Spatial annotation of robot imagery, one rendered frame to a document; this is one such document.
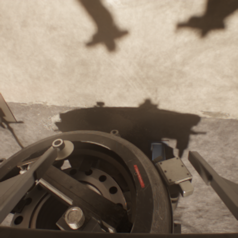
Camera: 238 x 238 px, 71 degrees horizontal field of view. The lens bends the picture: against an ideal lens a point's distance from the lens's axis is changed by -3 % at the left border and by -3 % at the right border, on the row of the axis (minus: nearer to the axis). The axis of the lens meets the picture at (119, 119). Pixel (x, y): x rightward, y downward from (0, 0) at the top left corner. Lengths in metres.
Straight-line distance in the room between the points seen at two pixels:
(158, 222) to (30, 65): 0.97
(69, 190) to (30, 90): 0.74
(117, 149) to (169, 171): 0.22
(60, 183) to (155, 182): 0.33
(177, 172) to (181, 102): 0.46
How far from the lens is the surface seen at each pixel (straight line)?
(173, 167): 0.70
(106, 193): 0.76
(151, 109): 1.04
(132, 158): 0.68
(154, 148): 1.18
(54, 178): 0.68
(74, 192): 0.62
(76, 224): 0.48
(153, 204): 0.59
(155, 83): 0.95
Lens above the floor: 0.85
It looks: 51 degrees down
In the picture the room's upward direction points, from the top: 167 degrees counter-clockwise
